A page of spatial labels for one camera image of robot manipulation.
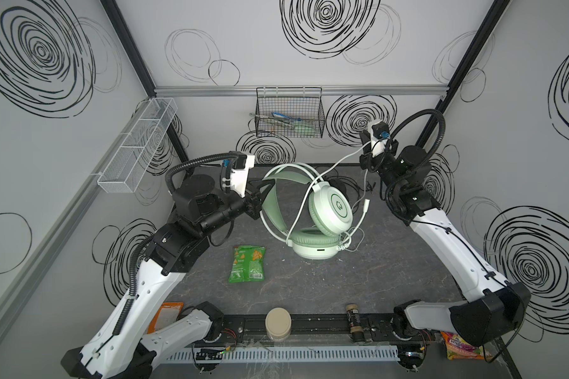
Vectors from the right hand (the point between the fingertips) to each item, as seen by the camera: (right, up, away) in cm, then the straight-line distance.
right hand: (363, 130), depth 66 cm
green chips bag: (-36, -44, +18) cm, 60 cm away
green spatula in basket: (-18, +6, +21) cm, 28 cm away
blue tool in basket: (-23, +11, +25) cm, 35 cm away
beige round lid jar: (-24, -57, +4) cm, 62 cm away
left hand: (-25, -15, -11) cm, 31 cm away
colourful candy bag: (+28, -63, +2) cm, 69 cm away
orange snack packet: (-60, -57, +10) cm, 84 cm away
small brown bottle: (0, -59, +8) cm, 59 cm away
